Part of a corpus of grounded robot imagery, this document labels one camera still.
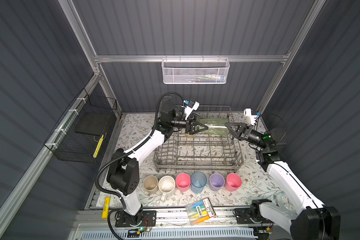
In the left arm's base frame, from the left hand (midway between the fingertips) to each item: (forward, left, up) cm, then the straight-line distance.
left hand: (208, 126), depth 69 cm
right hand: (-5, -7, +3) cm, 9 cm away
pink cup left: (-14, +12, -33) cm, 38 cm away
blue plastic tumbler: (-14, +4, -30) cm, 33 cm away
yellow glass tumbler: (+21, +6, -34) cm, 41 cm away
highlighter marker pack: (-29, +5, -31) cm, 43 cm away
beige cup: (-14, +31, -32) cm, 46 cm away
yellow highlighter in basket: (-4, +52, -7) cm, 53 cm away
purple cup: (-15, -7, -32) cm, 35 cm away
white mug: (-16, +22, -33) cm, 42 cm away
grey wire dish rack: (+7, -11, -33) cm, 36 cm away
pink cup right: (-16, -16, -31) cm, 38 cm away
